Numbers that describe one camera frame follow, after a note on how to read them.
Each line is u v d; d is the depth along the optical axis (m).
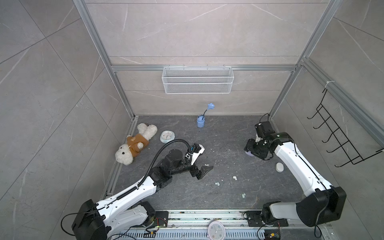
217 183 0.85
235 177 0.87
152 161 0.53
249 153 0.74
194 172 0.62
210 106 0.93
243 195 0.80
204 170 0.61
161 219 0.73
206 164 0.92
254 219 0.73
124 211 0.46
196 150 0.59
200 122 1.08
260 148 0.66
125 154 0.89
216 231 0.69
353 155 0.61
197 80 1.03
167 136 1.04
